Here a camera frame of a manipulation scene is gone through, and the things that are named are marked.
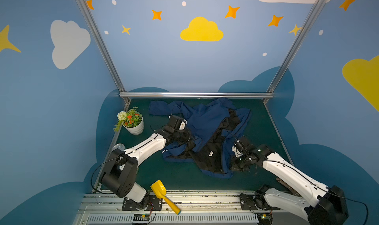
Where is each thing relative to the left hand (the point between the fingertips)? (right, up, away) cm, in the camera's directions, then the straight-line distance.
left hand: (195, 136), depth 85 cm
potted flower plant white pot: (-38, +9, +2) cm, 39 cm away
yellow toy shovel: (-19, -29, -7) cm, 35 cm away
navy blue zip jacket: (+14, +5, +16) cm, 21 cm away
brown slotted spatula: (+31, -12, -38) cm, 50 cm away
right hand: (+19, -15, -7) cm, 25 cm away
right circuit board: (+35, -40, -12) cm, 54 cm away
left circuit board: (-28, -40, -12) cm, 50 cm away
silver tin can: (-46, -7, +3) cm, 47 cm away
